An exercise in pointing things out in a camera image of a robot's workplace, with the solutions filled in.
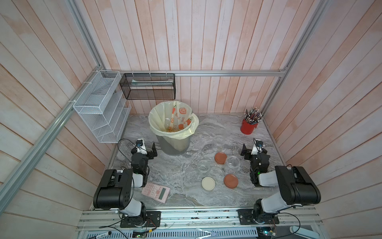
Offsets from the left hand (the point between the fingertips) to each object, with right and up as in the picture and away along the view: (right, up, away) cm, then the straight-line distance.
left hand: (147, 144), depth 92 cm
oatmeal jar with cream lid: (+35, -13, 0) cm, 38 cm away
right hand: (+66, +1, 0) cm, 66 cm away
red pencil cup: (+68, +10, +12) cm, 70 cm away
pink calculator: (+9, -26, -11) cm, 29 cm away
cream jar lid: (+38, -22, -7) cm, 44 cm away
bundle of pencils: (+70, +19, +7) cm, 73 cm away
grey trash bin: (+16, -1, +3) cm, 16 cm away
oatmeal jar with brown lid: (+55, -11, +1) cm, 56 cm away
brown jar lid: (+47, -9, +4) cm, 48 cm away
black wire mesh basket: (-2, +40, +10) cm, 41 cm away
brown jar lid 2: (+51, -21, -7) cm, 55 cm away
